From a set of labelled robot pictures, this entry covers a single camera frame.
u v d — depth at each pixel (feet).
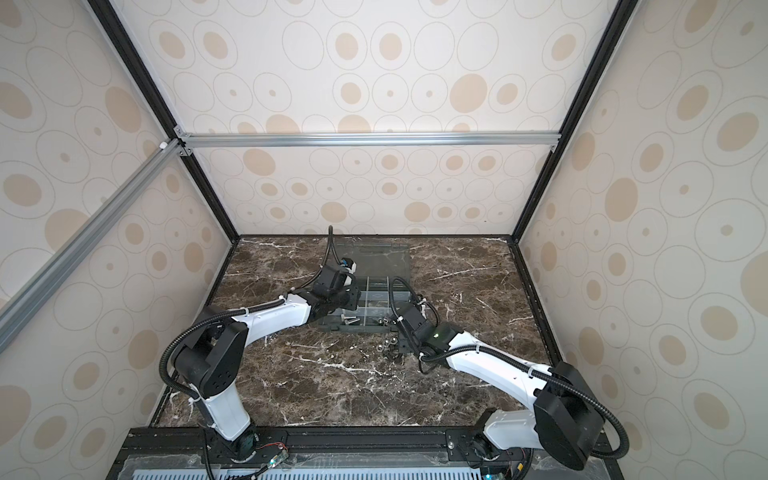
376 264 3.73
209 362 1.55
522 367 1.51
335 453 2.39
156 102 2.68
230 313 1.67
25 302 1.70
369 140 3.00
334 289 2.41
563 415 1.34
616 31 2.30
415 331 2.04
